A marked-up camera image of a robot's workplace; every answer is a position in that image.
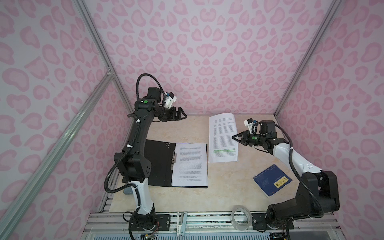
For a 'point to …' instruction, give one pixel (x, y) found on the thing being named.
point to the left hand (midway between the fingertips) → (180, 114)
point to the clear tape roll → (239, 227)
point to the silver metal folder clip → (174, 159)
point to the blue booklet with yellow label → (271, 180)
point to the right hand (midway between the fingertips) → (234, 136)
